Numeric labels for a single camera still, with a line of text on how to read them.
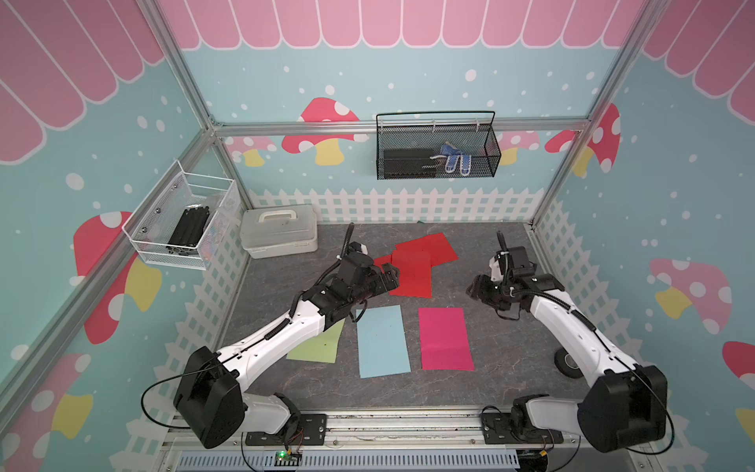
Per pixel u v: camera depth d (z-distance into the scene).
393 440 0.74
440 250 1.14
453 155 0.81
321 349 0.88
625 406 0.40
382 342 0.90
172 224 0.71
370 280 0.71
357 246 0.74
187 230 0.70
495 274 0.76
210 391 0.40
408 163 0.83
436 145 0.92
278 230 1.07
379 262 1.11
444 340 0.90
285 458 0.73
